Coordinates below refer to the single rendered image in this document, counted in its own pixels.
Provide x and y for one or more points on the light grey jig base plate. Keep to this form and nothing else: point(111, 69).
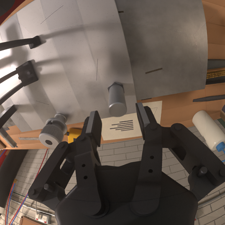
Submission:
point(70, 52)

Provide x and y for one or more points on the grey metal cylinder post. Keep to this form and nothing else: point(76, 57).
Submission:
point(116, 98)

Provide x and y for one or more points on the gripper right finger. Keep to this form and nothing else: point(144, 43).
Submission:
point(151, 140)

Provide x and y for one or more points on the white bottle with blue cap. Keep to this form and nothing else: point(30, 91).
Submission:
point(207, 128)

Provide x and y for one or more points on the yellow block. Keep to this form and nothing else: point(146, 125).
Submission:
point(73, 134)

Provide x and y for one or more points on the white wall socket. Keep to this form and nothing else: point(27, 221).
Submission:
point(43, 218)

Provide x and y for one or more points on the cream paper sheet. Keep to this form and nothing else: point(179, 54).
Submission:
point(112, 135)

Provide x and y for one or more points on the black bar with square foot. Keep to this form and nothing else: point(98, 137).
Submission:
point(17, 43)

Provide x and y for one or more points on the dark grey metal plate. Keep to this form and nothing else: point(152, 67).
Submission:
point(167, 35)

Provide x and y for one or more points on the grey metal rail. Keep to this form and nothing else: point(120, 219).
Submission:
point(8, 137)

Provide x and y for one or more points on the grey steel ruler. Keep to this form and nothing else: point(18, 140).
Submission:
point(28, 138)

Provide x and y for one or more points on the black strip with brass teeth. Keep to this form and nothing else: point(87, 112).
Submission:
point(215, 75)

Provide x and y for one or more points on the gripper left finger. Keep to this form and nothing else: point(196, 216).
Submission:
point(82, 172)

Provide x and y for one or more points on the dark grey rounded tube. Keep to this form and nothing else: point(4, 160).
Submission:
point(8, 175)

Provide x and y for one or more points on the grey knurled knob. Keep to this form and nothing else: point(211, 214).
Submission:
point(52, 133)

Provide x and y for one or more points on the black rounded object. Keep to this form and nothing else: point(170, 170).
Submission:
point(5, 7)

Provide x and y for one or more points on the black angled strut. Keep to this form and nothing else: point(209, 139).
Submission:
point(7, 113)

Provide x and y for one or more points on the brown cardboard box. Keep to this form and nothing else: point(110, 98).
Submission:
point(28, 221)

